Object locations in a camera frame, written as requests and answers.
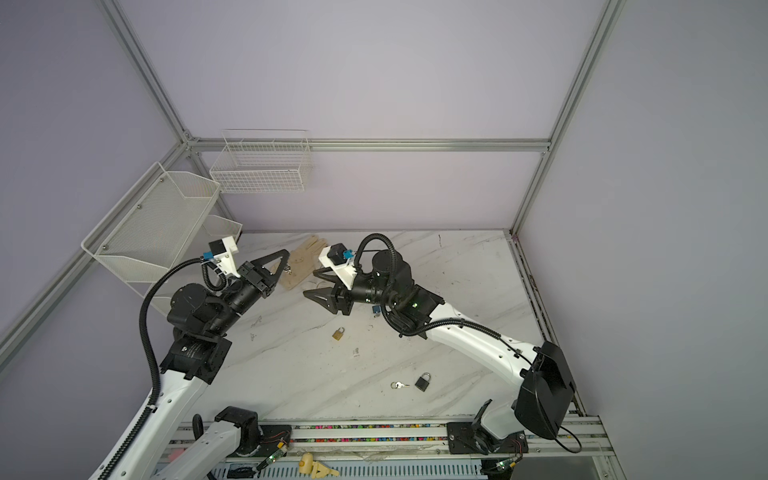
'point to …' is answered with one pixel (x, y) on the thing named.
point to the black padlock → (422, 384)
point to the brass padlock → (337, 335)
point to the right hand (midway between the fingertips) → (310, 281)
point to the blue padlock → (376, 309)
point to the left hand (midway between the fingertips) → (290, 253)
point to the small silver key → (398, 385)
